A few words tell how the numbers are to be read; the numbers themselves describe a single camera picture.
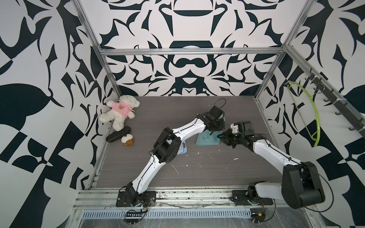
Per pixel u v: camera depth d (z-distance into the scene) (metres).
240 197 0.74
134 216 0.73
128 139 0.93
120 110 1.01
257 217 0.71
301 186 0.42
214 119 0.74
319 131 0.66
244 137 0.68
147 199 0.74
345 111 0.55
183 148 0.91
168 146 0.58
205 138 0.89
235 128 0.81
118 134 0.94
